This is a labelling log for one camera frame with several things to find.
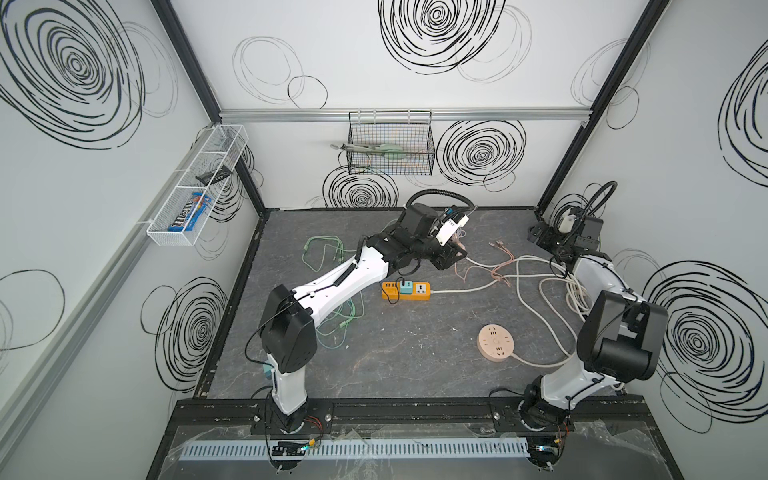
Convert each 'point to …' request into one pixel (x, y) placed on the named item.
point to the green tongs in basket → (387, 149)
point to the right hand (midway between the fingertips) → (543, 232)
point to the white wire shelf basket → (224, 146)
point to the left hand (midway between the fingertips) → (464, 249)
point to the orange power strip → (421, 291)
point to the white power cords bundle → (560, 291)
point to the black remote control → (220, 174)
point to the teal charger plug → (406, 289)
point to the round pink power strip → (496, 343)
